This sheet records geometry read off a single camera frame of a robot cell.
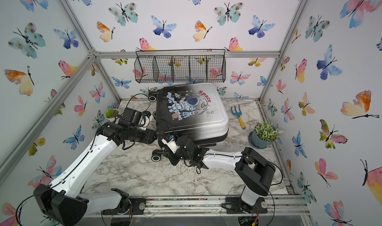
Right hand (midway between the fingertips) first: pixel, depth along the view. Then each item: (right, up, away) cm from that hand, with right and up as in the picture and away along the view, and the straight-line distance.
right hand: (163, 153), depth 78 cm
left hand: (-4, +10, -1) cm, 11 cm away
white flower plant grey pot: (+54, +9, +5) cm, 55 cm away
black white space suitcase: (+19, +23, +4) cm, 30 cm away
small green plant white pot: (-39, +21, +21) cm, 49 cm away
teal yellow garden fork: (+48, +21, +33) cm, 62 cm away
